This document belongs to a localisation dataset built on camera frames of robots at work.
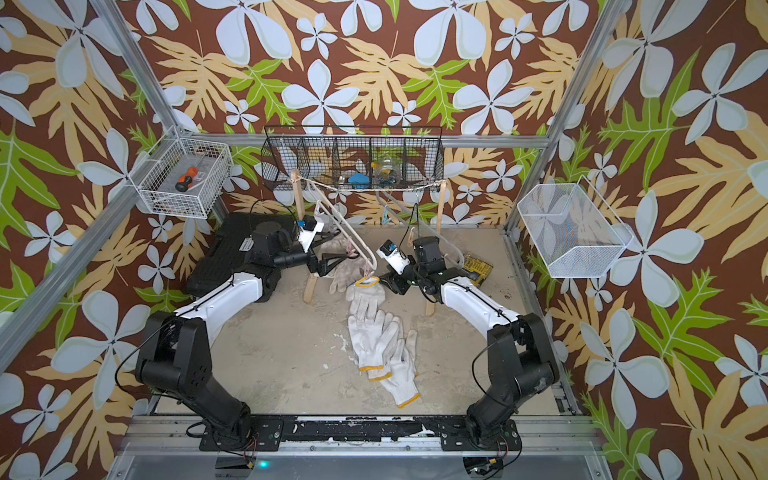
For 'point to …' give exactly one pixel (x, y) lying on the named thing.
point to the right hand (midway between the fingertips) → (384, 270)
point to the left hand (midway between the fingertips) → (338, 241)
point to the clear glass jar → (389, 175)
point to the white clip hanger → (405, 212)
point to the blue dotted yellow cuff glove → (366, 296)
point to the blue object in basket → (359, 181)
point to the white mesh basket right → (576, 233)
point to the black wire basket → (353, 157)
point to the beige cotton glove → (353, 267)
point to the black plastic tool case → (228, 255)
